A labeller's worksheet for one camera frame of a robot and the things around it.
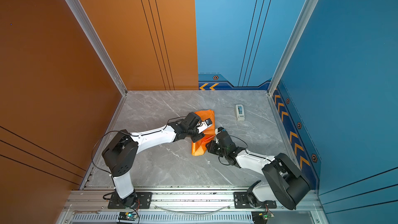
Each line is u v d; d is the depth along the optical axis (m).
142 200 0.75
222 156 0.76
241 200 0.72
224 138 0.67
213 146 0.77
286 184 0.42
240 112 1.03
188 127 0.70
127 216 0.71
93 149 0.95
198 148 0.89
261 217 0.70
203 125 0.78
